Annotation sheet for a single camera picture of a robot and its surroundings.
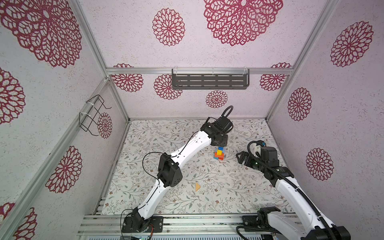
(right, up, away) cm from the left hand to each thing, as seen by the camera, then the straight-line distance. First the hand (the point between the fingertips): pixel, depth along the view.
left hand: (220, 144), depth 87 cm
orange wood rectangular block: (-1, -8, +8) cm, 12 cm away
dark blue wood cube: (0, -2, +2) cm, 3 cm away
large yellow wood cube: (0, -5, +5) cm, 8 cm away
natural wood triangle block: (-13, -24, -2) cm, 28 cm away
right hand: (+12, -6, -5) cm, 14 cm away
